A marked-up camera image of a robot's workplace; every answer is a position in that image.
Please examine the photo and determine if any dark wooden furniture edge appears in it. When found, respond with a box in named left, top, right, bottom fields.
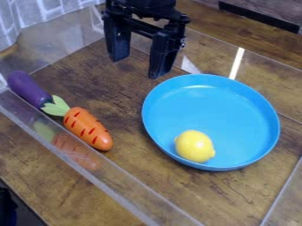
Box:
left=218, top=1, right=301, bottom=34

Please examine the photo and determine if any white patterned cloth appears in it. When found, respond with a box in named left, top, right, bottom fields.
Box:
left=0, top=0, right=105, bottom=51

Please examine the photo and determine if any orange toy carrot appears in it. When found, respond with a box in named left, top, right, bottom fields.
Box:
left=41, top=95, right=113, bottom=151

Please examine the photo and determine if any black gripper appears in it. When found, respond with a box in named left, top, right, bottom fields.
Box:
left=101, top=0, right=190, bottom=79

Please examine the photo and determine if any blue round tray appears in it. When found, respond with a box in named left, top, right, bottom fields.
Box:
left=142, top=74, right=281, bottom=171

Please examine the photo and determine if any clear acrylic barrier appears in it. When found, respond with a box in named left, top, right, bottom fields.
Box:
left=0, top=0, right=302, bottom=226

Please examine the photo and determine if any purple toy eggplant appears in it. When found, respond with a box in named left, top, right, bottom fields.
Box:
left=7, top=71, right=52, bottom=109

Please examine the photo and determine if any yellow toy lemon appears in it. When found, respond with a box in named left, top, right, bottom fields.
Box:
left=175, top=130, right=216, bottom=162

